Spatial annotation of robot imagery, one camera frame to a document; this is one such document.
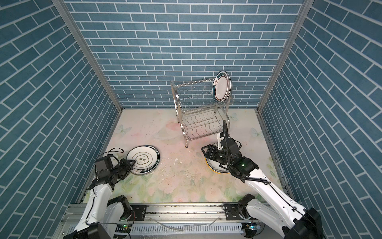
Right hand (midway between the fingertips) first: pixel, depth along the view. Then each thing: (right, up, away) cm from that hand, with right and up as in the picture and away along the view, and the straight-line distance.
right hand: (206, 150), depth 76 cm
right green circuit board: (+23, -36, -5) cm, 43 cm away
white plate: (+10, +35, +11) cm, 39 cm away
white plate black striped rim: (+5, -11, +12) cm, 17 cm away
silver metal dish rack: (-3, +21, +35) cm, 41 cm away
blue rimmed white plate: (-36, -7, +14) cm, 39 cm away
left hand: (-39, -7, +8) cm, 40 cm away
